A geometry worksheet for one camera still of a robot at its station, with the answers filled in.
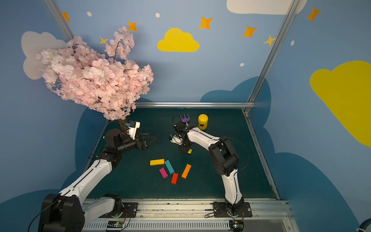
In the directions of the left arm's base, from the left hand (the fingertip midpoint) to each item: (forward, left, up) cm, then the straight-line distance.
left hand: (152, 134), depth 78 cm
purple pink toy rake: (+31, -18, -22) cm, 42 cm away
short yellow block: (-2, -21, -14) cm, 26 cm away
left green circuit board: (-40, +16, -23) cm, 49 cm away
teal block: (-10, -9, -21) cm, 25 cm away
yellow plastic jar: (+22, -30, -12) cm, 40 cm away
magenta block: (-14, -6, -21) cm, 26 cm away
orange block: (-12, -19, -22) cm, 32 cm away
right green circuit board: (-38, -47, -24) cm, 65 cm away
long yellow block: (-7, -1, -21) cm, 22 cm away
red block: (-15, -13, -22) cm, 30 cm away
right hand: (+5, -20, -19) cm, 28 cm away
